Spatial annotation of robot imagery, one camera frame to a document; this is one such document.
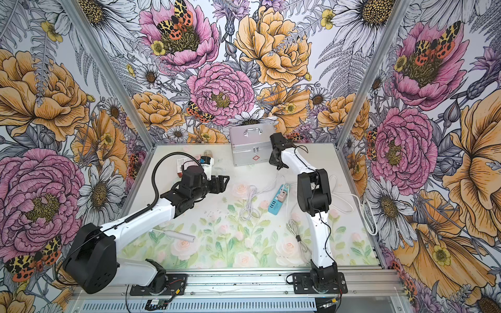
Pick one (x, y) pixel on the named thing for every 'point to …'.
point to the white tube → (177, 235)
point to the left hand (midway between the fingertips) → (222, 182)
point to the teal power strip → (275, 205)
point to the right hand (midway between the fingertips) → (278, 165)
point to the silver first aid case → (251, 144)
